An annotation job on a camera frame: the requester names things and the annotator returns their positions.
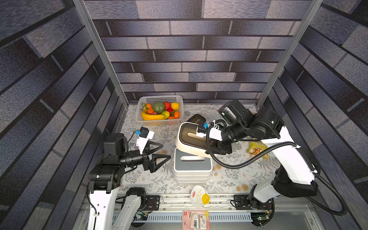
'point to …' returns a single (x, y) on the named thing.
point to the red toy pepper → (167, 107)
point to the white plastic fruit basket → (152, 98)
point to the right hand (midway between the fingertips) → (206, 142)
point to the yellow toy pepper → (175, 106)
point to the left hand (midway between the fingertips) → (164, 151)
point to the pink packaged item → (194, 220)
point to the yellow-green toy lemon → (166, 113)
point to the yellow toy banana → (146, 116)
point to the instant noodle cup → (199, 196)
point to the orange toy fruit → (177, 114)
